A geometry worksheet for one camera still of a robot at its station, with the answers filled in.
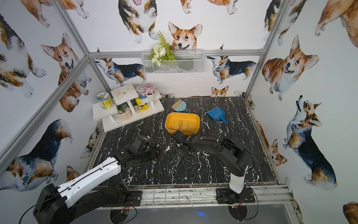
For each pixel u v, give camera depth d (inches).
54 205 15.1
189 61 36.4
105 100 35.3
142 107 42.9
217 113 44.2
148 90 36.4
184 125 40.9
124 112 40.7
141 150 24.7
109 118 40.3
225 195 29.2
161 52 30.4
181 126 40.7
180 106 46.2
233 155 18.7
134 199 28.9
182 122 41.8
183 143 27.0
